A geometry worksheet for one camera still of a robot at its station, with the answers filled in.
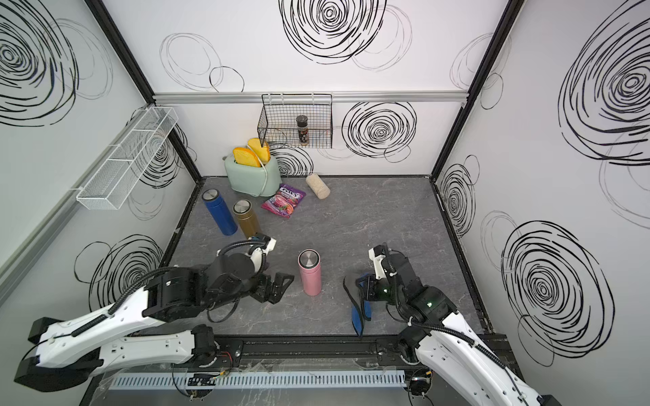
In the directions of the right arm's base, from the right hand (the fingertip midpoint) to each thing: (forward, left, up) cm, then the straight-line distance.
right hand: (358, 283), depth 73 cm
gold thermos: (+19, +36, +8) cm, 42 cm away
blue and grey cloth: (-6, -1, -11) cm, 12 cm away
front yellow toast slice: (+49, +45, +6) cm, 66 cm away
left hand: (-3, +20, +11) cm, 23 cm away
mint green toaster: (+43, +39, -2) cm, 58 cm away
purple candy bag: (+39, +29, -10) cm, 50 cm away
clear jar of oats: (+48, +16, -10) cm, 51 cm away
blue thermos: (+25, +49, -4) cm, 55 cm away
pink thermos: (+3, +14, +7) cm, 16 cm away
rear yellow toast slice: (+54, +38, +5) cm, 66 cm away
